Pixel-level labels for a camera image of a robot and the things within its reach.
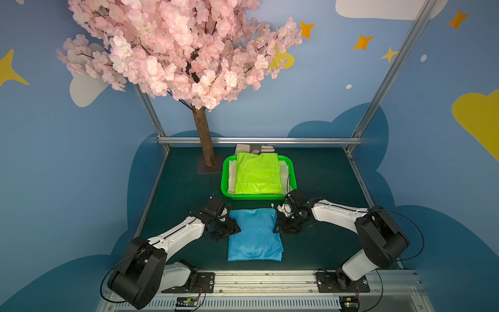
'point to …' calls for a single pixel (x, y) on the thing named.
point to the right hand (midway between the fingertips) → (280, 229)
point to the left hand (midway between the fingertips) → (236, 229)
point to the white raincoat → (284, 173)
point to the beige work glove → (255, 149)
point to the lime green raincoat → (258, 174)
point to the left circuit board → (186, 301)
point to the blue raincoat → (256, 240)
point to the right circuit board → (349, 303)
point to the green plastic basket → (292, 176)
